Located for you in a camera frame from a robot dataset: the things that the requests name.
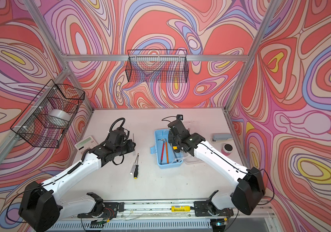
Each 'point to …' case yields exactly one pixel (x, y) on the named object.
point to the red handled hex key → (162, 150)
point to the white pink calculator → (88, 143)
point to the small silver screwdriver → (133, 168)
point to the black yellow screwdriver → (136, 168)
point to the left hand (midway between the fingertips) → (138, 143)
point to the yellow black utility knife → (175, 150)
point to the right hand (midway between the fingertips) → (175, 136)
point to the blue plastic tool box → (166, 155)
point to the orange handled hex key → (166, 150)
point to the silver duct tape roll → (59, 118)
